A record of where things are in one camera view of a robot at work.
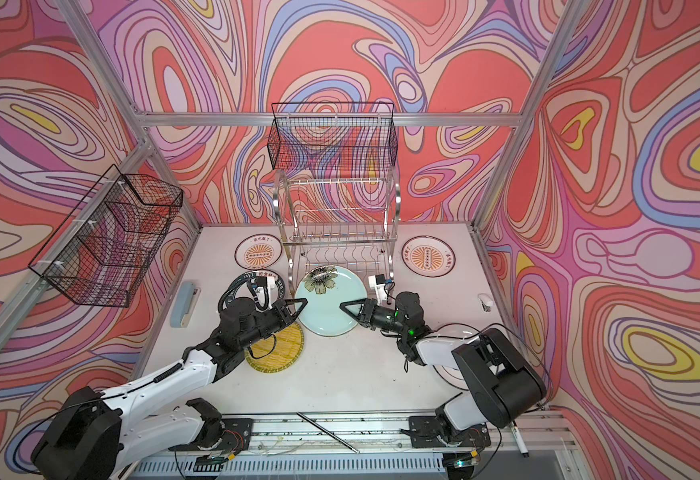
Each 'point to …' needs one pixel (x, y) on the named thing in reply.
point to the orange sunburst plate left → (258, 251)
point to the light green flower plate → (325, 288)
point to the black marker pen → (519, 439)
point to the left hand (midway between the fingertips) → (311, 302)
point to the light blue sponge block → (184, 304)
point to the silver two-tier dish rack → (348, 223)
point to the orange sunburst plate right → (428, 255)
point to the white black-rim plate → (461, 333)
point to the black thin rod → (334, 436)
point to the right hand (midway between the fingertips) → (342, 314)
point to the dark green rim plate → (239, 287)
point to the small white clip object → (485, 301)
